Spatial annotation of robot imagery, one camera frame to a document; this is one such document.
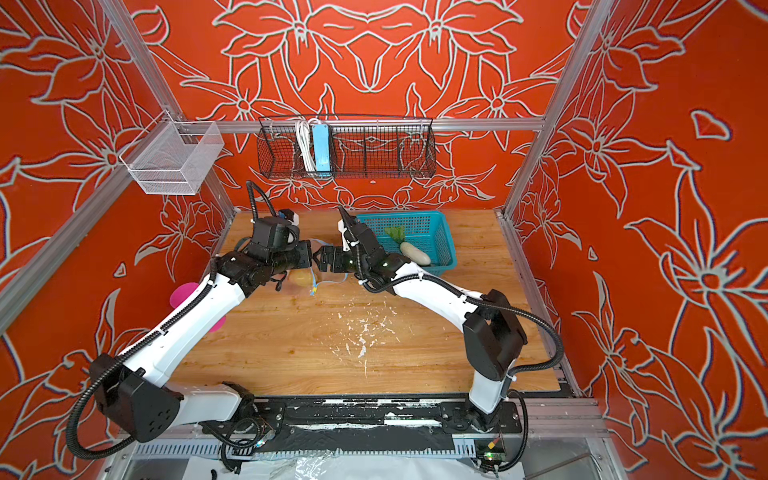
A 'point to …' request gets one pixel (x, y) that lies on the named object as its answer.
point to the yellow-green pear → (301, 277)
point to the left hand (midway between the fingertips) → (310, 245)
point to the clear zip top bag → (320, 278)
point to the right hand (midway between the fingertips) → (319, 256)
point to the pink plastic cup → (181, 293)
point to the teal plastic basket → (428, 231)
